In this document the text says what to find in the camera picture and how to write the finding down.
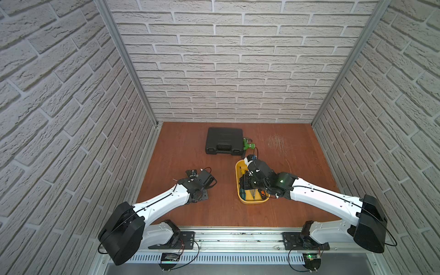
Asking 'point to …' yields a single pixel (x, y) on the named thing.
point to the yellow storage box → (252, 196)
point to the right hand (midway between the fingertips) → (241, 179)
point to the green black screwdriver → (243, 193)
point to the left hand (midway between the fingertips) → (203, 192)
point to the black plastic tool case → (224, 141)
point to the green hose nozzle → (246, 145)
